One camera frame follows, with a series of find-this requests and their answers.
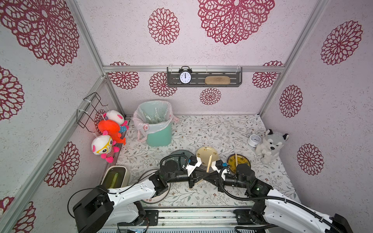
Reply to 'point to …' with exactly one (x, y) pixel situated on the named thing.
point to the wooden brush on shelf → (217, 80)
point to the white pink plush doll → (117, 117)
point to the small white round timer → (254, 140)
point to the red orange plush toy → (112, 129)
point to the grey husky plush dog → (269, 148)
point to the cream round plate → (205, 153)
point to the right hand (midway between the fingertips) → (204, 176)
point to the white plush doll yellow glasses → (103, 145)
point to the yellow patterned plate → (241, 158)
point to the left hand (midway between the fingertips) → (208, 174)
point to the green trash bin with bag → (153, 120)
